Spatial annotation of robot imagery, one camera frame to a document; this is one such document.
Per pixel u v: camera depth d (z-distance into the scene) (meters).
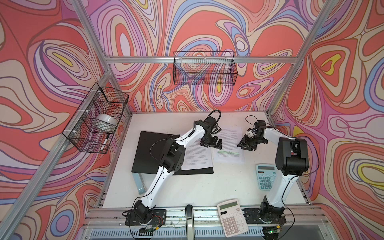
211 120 0.84
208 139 0.86
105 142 0.72
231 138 1.05
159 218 0.72
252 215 0.73
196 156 0.96
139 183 0.82
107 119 0.73
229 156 0.96
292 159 0.53
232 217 0.72
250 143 0.88
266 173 0.86
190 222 0.69
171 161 0.63
